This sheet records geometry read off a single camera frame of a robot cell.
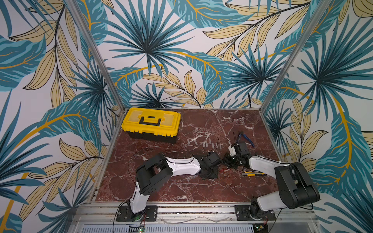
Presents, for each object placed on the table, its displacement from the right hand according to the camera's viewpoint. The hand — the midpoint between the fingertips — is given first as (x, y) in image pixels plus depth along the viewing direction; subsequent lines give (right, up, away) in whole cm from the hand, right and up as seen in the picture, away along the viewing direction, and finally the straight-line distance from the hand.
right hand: (220, 161), depth 92 cm
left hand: (-5, -8, -7) cm, 12 cm away
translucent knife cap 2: (-10, +10, +8) cm, 16 cm away
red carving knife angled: (+3, -4, -4) cm, 7 cm away
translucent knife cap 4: (-6, +11, +7) cm, 14 cm away
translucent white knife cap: (-20, +11, +9) cm, 25 cm away
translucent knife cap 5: (-3, +9, +7) cm, 11 cm away
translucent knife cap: (-15, +11, +8) cm, 20 cm away
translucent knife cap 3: (-8, +10, +7) cm, 14 cm away
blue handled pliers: (+18, +17, +14) cm, 28 cm away
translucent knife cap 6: (-1, +9, +9) cm, 13 cm away
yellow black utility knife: (+17, -6, -7) cm, 19 cm away
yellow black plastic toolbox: (-43, +23, -5) cm, 49 cm away
